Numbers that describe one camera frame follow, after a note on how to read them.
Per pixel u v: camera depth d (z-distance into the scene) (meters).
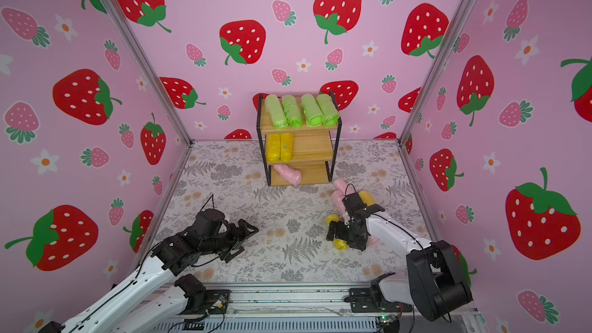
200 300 0.66
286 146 0.90
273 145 0.91
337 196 0.95
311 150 0.95
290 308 0.73
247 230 0.69
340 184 1.01
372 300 0.69
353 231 0.73
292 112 0.77
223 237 0.65
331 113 0.77
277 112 0.79
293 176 1.01
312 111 0.80
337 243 0.83
